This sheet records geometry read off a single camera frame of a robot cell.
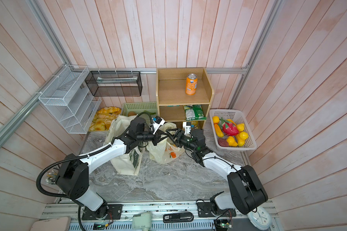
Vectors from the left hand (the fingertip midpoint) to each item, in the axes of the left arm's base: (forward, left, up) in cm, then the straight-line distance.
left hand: (168, 137), depth 79 cm
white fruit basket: (+28, -53, -15) cm, 62 cm away
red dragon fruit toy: (+16, -42, -12) cm, 46 cm away
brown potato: (+36, +31, -18) cm, 50 cm away
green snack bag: (+21, -17, -1) cm, 26 cm away
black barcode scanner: (-36, -9, -14) cm, 40 cm away
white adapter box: (-38, +12, -15) cm, 42 cm away
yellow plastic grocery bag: (-6, +2, -6) cm, 9 cm away
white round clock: (-37, -46, -17) cm, 61 cm away
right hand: (+1, +1, +2) cm, 3 cm away
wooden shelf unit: (+32, -5, +10) cm, 34 cm away
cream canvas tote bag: (-12, +22, -9) cm, 27 cm away
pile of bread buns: (+29, +51, -15) cm, 60 cm away
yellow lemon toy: (+10, -50, -12) cm, 53 cm away
